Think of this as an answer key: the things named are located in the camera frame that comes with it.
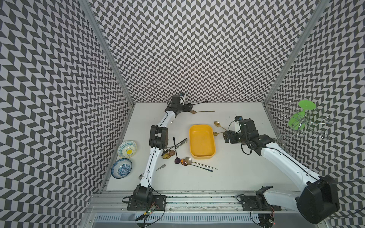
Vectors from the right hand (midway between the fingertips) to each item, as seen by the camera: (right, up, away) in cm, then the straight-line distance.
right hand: (230, 136), depth 83 cm
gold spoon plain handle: (-3, +6, +23) cm, 24 cm away
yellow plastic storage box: (-16, -6, +13) cm, 21 cm away
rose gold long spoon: (-21, +15, +29) cm, 39 cm away
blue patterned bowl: (-66, -19, +1) cm, 68 cm away
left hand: (-25, +22, +32) cm, 46 cm away
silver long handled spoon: (-25, -16, +4) cm, 30 cm away
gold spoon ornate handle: (-6, 0, +15) cm, 16 cm away
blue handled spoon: (-28, -16, +3) cm, 33 cm away
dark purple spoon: (-32, -15, +3) cm, 36 cm away
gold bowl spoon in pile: (-38, -13, +5) cm, 41 cm away
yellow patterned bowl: (-65, -10, +8) cm, 66 cm away
